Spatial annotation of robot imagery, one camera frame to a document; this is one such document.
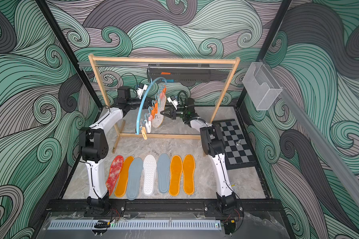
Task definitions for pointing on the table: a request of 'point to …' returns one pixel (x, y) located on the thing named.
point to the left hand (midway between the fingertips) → (156, 99)
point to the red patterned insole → (115, 170)
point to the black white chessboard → (238, 153)
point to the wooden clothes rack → (118, 134)
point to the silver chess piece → (238, 143)
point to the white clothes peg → (148, 125)
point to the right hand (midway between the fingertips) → (162, 112)
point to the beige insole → (158, 121)
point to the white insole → (149, 165)
